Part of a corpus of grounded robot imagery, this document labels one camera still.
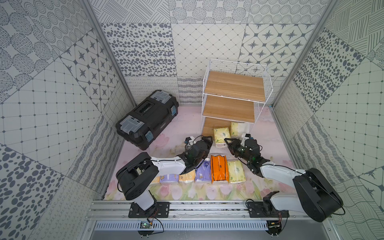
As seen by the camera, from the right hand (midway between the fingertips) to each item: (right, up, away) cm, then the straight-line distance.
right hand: (224, 142), depth 87 cm
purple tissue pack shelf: (-13, -17, -3) cm, 22 cm away
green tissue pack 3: (+12, +7, +14) cm, 20 cm away
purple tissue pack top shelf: (-31, -18, -8) cm, 37 cm away
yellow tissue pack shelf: (-20, -19, -5) cm, 28 cm away
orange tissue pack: (-4, -14, -6) cm, 15 cm away
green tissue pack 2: (-2, +4, +1) cm, 5 cm away
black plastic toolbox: (-49, +10, 0) cm, 50 cm away
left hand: (-7, +3, -3) cm, 8 cm away
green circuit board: (-42, -38, -15) cm, 59 cm away
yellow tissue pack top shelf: (-38, -19, -8) cm, 43 cm away
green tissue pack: (+6, -17, -5) cm, 19 cm away
